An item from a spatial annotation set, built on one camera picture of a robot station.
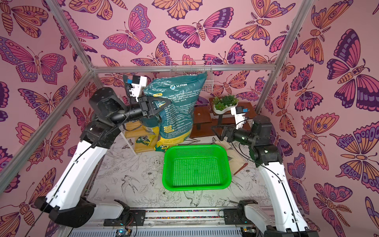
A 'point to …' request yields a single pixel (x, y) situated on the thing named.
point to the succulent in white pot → (221, 103)
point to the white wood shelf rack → (145, 138)
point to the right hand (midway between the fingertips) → (214, 127)
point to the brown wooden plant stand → (206, 118)
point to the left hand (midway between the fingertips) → (171, 102)
